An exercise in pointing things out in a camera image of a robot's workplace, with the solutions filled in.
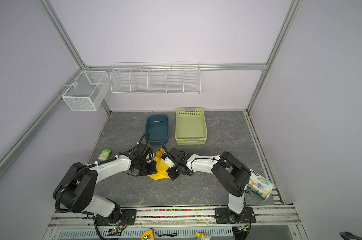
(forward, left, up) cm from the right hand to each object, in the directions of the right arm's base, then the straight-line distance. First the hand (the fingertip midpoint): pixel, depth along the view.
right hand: (170, 175), depth 88 cm
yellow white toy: (-29, -17, +3) cm, 34 cm away
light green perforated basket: (+39, -12, -2) cm, 41 cm away
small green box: (+12, +42, +3) cm, 44 cm away
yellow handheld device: (-28, +7, +2) cm, 29 cm away
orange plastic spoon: (+13, +8, +2) cm, 15 cm away
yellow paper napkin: (+3, +5, +3) cm, 6 cm away
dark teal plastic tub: (+39, +13, -2) cm, 41 cm away
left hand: (0, +8, +2) cm, 8 cm away
